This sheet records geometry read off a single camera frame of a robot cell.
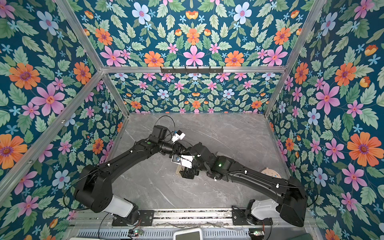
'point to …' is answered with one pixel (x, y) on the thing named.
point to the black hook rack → (192, 71)
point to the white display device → (192, 234)
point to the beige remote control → (180, 167)
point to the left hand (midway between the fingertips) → (191, 152)
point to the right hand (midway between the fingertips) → (183, 157)
